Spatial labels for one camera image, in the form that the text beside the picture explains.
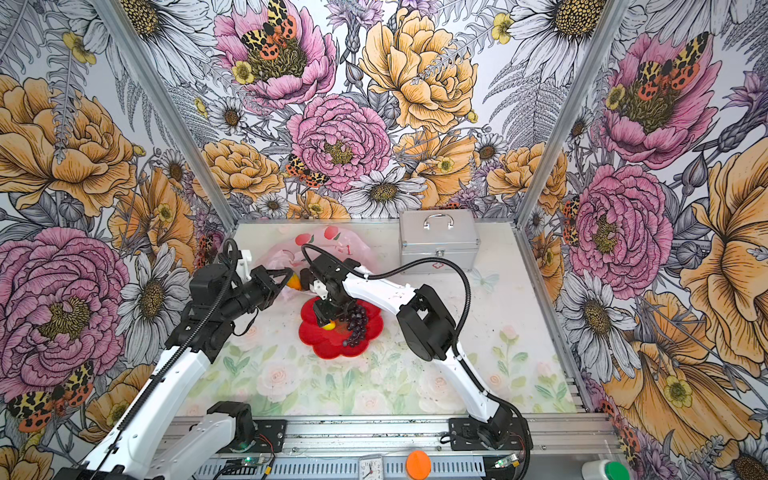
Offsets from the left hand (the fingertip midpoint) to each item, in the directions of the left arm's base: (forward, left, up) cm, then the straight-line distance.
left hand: (294, 279), depth 75 cm
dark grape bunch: (-3, -14, -20) cm, 25 cm away
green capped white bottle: (-38, -67, -15) cm, 79 cm away
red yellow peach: (-4, -6, -18) cm, 20 cm away
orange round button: (-37, -29, -13) cm, 49 cm away
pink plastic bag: (+23, -7, -12) cm, 27 cm away
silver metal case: (+24, -43, -10) cm, 50 cm away
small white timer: (-36, -19, -22) cm, 47 cm away
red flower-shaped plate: (-7, -5, -24) cm, 25 cm away
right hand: (-3, -6, -20) cm, 21 cm away
